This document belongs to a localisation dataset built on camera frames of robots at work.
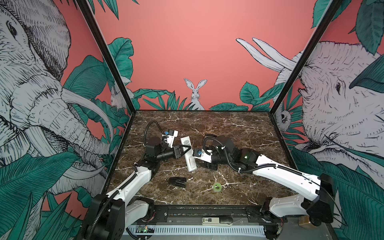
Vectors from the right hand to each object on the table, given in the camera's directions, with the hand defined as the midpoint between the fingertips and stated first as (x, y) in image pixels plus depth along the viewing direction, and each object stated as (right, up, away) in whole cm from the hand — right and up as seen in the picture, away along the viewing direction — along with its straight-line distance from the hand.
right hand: (196, 155), depth 70 cm
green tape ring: (+12, -21, +14) cm, 28 cm away
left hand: (-4, +3, +5) cm, 7 cm away
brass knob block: (+51, -31, -1) cm, 59 cm away
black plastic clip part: (-11, -18, +14) cm, 25 cm away
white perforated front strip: (-22, -37, +1) cm, 43 cm away
